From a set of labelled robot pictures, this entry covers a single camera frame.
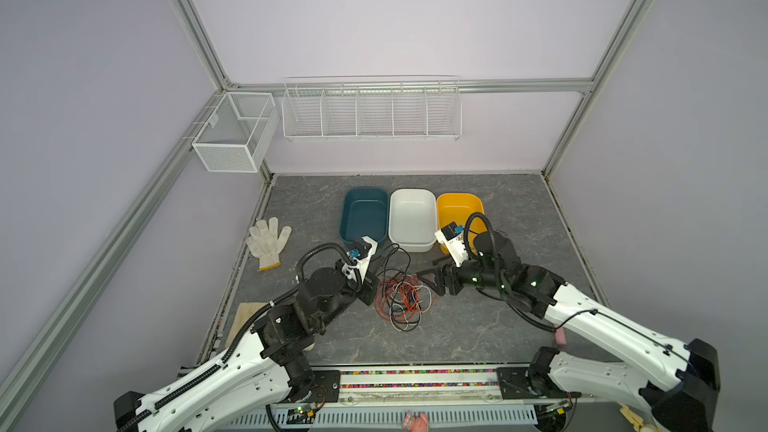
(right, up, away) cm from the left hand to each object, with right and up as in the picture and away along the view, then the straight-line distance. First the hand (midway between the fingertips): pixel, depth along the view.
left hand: (381, 262), depth 68 cm
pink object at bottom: (+9, -36, -1) cm, 37 cm away
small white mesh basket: (-51, +37, +34) cm, 72 cm away
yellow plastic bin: (+26, +11, +42) cm, 50 cm away
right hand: (+11, -3, +3) cm, 12 cm away
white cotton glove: (-42, 0, +34) cm, 54 cm away
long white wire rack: (-2, +45, +31) cm, 55 cm away
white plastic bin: (+9, +8, +39) cm, 40 cm away
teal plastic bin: (-8, +10, +42) cm, 44 cm away
